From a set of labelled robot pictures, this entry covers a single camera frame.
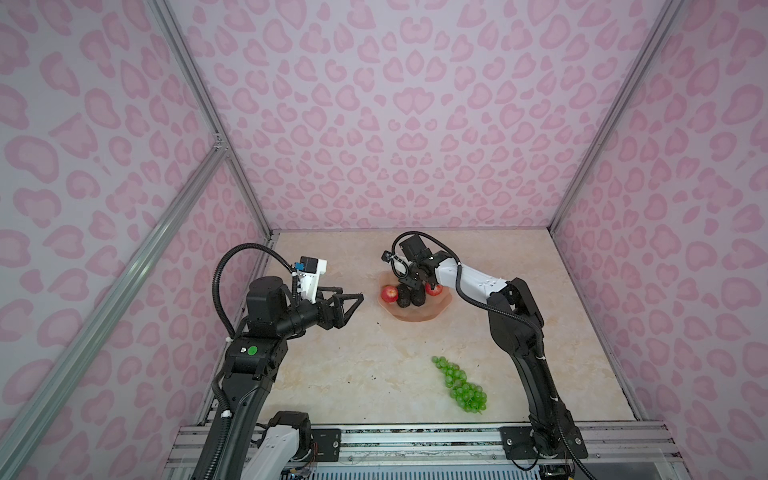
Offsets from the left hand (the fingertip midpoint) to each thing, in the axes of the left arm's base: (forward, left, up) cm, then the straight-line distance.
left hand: (351, 291), depth 67 cm
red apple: (+13, -8, -23) cm, 28 cm away
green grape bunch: (-16, -28, -26) cm, 41 cm away
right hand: (+25, -16, -24) cm, 38 cm away
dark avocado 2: (+14, -12, -25) cm, 32 cm away
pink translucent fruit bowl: (+11, -22, -28) cm, 37 cm away
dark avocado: (+14, -17, -26) cm, 34 cm away
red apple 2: (+15, -22, -25) cm, 36 cm away
